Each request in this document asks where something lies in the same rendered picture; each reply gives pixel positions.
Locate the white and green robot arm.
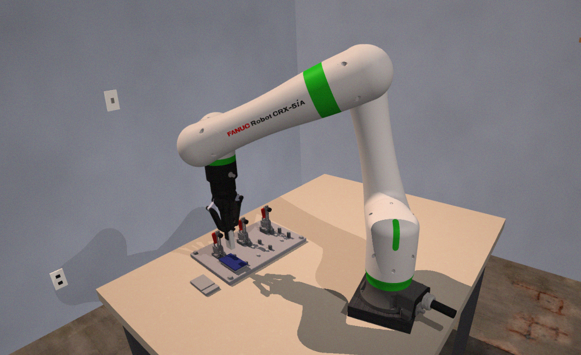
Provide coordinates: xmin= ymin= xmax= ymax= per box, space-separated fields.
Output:
xmin=177 ymin=44 xmax=457 ymax=322

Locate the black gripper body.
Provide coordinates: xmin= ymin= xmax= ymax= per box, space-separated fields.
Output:
xmin=210 ymin=180 xmax=237 ymax=210

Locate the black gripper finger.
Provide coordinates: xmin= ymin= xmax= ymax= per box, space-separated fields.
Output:
xmin=227 ymin=194 xmax=244 ymax=249
xmin=206 ymin=200 xmax=233 ymax=250

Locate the blue rectangular plate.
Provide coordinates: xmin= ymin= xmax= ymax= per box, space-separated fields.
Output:
xmin=219 ymin=253 xmax=248 ymax=273

